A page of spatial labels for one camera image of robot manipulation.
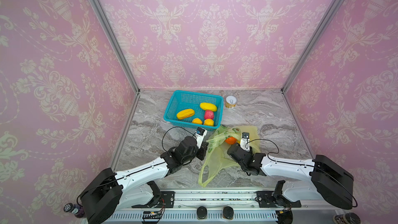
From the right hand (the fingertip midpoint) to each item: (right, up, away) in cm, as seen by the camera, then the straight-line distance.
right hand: (238, 147), depth 87 cm
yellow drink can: (-1, +26, +19) cm, 32 cm away
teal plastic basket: (-36, +27, +33) cm, 56 cm away
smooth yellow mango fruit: (-17, +23, +19) cm, 34 cm away
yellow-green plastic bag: (-12, -4, -4) cm, 13 cm away
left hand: (-17, +3, -8) cm, 19 cm away
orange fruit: (-24, +14, +10) cm, 29 cm away
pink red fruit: (-16, +17, +12) cm, 27 cm away
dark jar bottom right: (+38, -21, -26) cm, 51 cm away
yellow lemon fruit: (-16, +13, +9) cm, 23 cm away
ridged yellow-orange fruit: (-32, +18, +16) cm, 40 cm away
